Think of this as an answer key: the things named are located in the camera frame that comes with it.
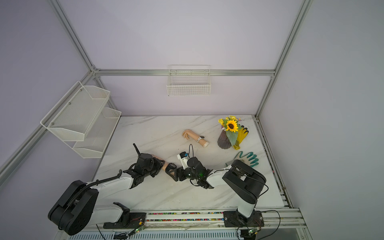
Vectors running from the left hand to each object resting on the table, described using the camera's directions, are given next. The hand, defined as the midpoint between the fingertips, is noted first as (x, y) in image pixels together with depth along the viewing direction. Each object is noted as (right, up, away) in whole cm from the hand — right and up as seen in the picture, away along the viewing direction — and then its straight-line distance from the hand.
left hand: (165, 163), depth 90 cm
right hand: (+6, -5, -5) cm, 9 cm away
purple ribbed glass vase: (+37, +13, +7) cm, 40 cm away
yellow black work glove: (+53, +17, +17) cm, 58 cm away
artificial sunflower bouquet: (+38, +23, -8) cm, 46 cm away
